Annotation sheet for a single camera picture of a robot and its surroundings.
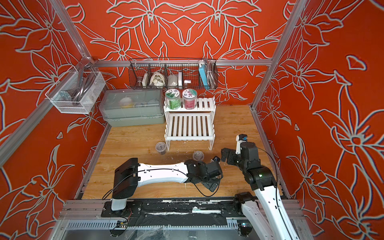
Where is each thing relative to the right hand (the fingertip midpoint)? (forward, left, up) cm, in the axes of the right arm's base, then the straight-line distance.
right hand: (226, 150), depth 74 cm
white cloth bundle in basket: (+40, +40, +15) cm, 58 cm away
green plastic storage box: (+32, +57, -2) cm, 65 cm away
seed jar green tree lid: (+21, +28, +16) cm, 38 cm away
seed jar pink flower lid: (+21, +19, +16) cm, 33 cm away
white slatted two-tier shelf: (+21, +15, -6) cm, 26 cm away
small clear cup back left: (+8, +37, -13) cm, 40 cm away
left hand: (-10, +7, -11) cm, 17 cm away
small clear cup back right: (+4, +14, -14) cm, 20 cm away
